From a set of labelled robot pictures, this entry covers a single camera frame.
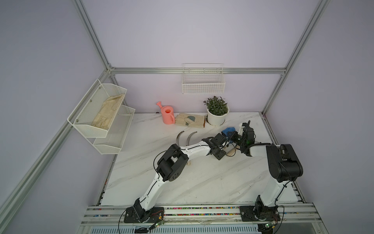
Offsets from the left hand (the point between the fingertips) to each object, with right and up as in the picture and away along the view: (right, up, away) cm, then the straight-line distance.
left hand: (219, 151), depth 96 cm
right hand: (+8, +12, +4) cm, 15 cm away
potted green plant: (0, +29, +4) cm, 29 cm away
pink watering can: (-37, +27, +11) cm, 47 cm away
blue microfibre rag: (+6, +15, +2) cm, 16 cm away
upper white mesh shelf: (-71, +23, -19) cm, 77 cm away
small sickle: (-29, +10, +8) cm, 31 cm away
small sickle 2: (+11, 0, 0) cm, 11 cm away
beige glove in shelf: (-66, +22, -20) cm, 72 cm away
